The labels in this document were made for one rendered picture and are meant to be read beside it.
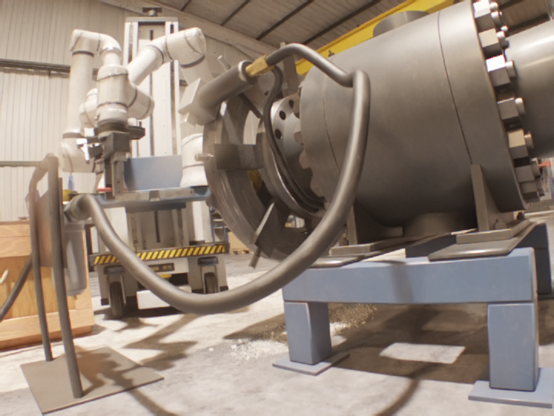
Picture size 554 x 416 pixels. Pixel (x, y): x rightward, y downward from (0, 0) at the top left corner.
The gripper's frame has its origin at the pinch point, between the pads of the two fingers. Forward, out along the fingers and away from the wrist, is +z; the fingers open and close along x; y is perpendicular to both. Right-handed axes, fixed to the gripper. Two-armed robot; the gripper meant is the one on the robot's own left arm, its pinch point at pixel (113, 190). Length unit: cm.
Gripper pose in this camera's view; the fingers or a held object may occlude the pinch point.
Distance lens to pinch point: 94.6
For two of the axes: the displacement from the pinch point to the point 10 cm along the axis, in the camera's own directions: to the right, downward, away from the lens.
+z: 1.1, 9.9, -0.8
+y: -6.9, 0.2, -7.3
